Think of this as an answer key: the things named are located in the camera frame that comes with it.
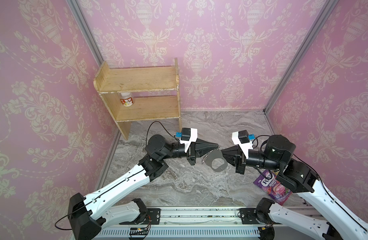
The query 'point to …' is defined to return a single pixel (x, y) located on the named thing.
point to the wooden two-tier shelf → (139, 93)
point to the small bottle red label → (126, 99)
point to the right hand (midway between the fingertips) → (218, 153)
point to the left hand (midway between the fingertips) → (216, 149)
